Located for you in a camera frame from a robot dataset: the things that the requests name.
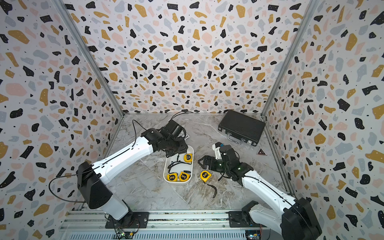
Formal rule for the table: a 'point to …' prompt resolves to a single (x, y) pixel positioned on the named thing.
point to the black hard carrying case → (240, 127)
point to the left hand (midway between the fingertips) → (187, 148)
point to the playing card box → (187, 136)
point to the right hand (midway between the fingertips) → (203, 163)
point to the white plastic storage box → (176, 164)
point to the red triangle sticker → (261, 152)
